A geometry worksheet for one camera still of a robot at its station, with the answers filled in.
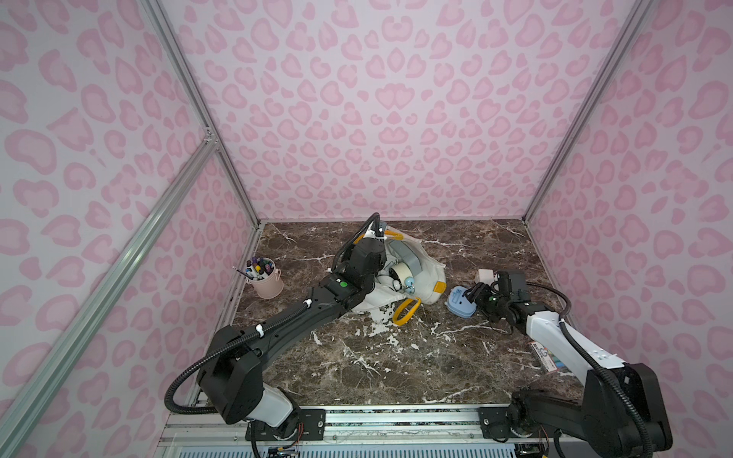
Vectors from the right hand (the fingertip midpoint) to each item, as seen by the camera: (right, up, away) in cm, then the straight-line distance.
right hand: (469, 295), depth 88 cm
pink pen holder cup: (-64, +7, 0) cm, 65 cm away
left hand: (-32, +18, -9) cm, 37 cm away
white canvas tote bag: (-11, +2, +7) cm, 13 cm away
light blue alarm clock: (-2, -3, +3) cm, 5 cm away
